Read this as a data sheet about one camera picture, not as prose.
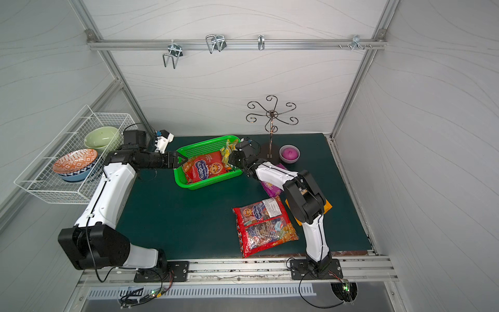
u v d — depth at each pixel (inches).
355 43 30.2
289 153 40.9
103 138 28.8
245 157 28.8
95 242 15.6
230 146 36.6
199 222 35.8
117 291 27.6
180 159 28.6
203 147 42.2
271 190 35.7
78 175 22.4
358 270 29.6
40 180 22.3
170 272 28.7
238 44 30.7
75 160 24.7
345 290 28.2
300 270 29.0
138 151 23.9
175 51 30.9
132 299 27.3
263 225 32.0
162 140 27.8
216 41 30.0
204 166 39.7
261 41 28.5
